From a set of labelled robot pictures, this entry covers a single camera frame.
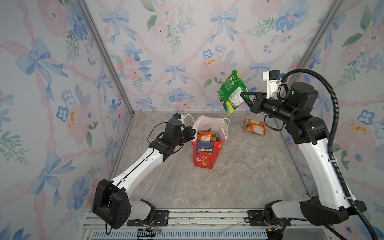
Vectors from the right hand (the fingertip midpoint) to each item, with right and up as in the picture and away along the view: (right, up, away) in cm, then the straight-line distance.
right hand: (242, 93), depth 57 cm
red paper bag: (-12, -27, +21) cm, 36 cm away
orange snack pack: (-13, -18, +24) cm, 33 cm away
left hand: (-16, -14, +20) cm, 29 cm away
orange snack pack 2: (+26, -12, +52) cm, 59 cm away
